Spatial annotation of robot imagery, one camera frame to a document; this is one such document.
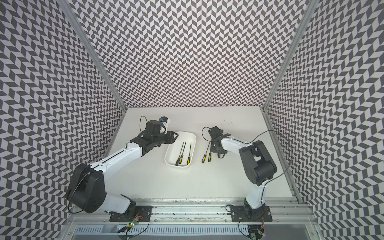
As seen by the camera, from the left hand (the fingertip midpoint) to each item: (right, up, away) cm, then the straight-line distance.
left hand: (176, 136), depth 86 cm
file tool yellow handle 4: (+17, -13, +8) cm, 23 cm away
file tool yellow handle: (0, -15, +3) cm, 16 cm away
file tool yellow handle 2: (+3, -13, +7) cm, 15 cm away
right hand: (+26, -11, +10) cm, 30 cm away
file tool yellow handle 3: (+20, -14, +6) cm, 25 cm away
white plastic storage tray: (-3, -10, +10) cm, 15 cm away
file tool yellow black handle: (+7, -14, +6) cm, 17 cm away
